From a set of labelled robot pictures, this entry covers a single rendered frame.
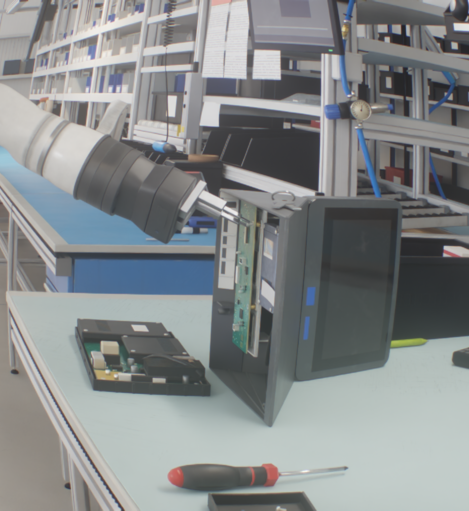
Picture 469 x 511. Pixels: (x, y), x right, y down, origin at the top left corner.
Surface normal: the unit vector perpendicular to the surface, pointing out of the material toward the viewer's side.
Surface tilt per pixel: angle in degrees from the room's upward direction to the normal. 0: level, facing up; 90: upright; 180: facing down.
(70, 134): 46
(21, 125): 71
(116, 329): 0
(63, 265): 90
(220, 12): 87
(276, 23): 101
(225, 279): 90
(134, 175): 59
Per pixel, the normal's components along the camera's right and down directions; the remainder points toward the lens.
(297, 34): -0.73, 0.25
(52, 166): -0.43, 0.34
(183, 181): 0.22, -0.58
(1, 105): 0.33, -0.18
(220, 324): -0.29, 0.13
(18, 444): 0.06, -0.99
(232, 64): -0.95, 0.02
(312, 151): 0.30, 0.16
